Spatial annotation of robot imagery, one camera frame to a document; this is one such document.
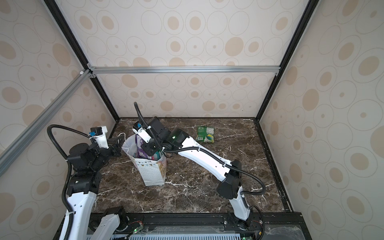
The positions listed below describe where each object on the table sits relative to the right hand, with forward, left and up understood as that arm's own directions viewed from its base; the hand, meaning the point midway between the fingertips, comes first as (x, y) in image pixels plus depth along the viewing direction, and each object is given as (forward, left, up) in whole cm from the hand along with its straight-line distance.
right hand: (144, 144), depth 70 cm
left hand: (+1, +7, +6) cm, 9 cm away
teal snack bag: (-7, -8, +3) cm, 11 cm away
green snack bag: (+26, -31, -25) cm, 48 cm away
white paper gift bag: (-8, -1, -13) cm, 15 cm away
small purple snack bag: (0, +4, -7) cm, 8 cm away
